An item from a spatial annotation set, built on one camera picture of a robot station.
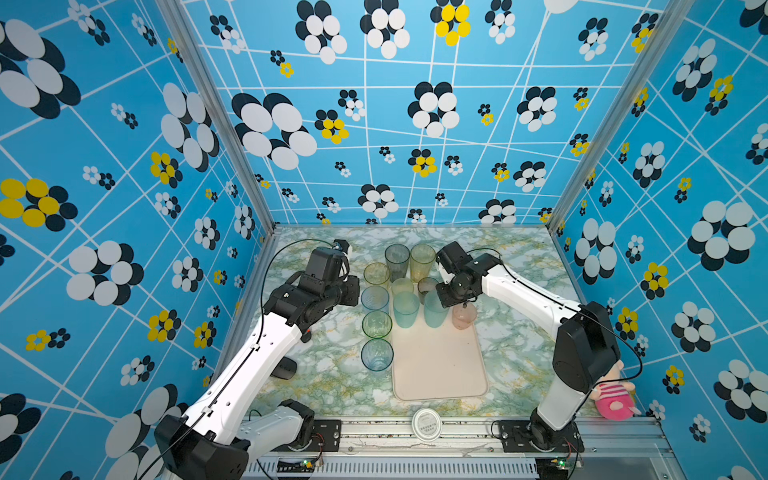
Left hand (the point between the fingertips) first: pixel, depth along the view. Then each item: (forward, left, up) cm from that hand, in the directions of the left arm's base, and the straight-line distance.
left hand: (356, 281), depth 75 cm
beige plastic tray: (-11, -23, -27) cm, 37 cm away
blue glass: (-14, -5, -12) cm, 19 cm away
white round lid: (-29, -17, -18) cm, 38 cm away
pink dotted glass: (+2, -32, -23) cm, 39 cm away
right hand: (+4, -26, -14) cm, 30 cm away
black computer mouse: (-15, +21, -22) cm, 33 cm away
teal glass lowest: (+1, -22, -18) cm, 28 cm away
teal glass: (0, -13, -14) cm, 20 cm away
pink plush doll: (-23, -66, -19) cm, 72 cm away
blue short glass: (+5, -4, -17) cm, 19 cm away
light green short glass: (+12, -12, -19) cm, 26 cm away
